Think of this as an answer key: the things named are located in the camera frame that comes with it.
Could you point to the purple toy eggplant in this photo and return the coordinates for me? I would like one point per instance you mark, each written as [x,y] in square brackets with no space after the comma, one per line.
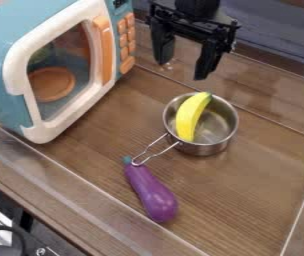
[157,199]

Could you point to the blue toy microwave oven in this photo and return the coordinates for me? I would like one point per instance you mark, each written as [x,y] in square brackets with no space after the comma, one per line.
[85,35]

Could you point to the yellow toy banana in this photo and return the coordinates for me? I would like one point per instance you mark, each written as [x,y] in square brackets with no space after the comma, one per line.
[188,115]

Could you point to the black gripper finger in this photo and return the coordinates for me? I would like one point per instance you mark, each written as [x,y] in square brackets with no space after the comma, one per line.
[208,60]
[163,40]

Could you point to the silver pot with handle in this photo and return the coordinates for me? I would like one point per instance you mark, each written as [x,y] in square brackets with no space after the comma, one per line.
[215,129]

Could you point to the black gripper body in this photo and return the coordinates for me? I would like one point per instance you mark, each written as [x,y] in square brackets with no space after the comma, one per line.
[197,20]

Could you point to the orange microwave turntable plate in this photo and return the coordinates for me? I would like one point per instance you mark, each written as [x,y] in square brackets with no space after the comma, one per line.
[52,83]

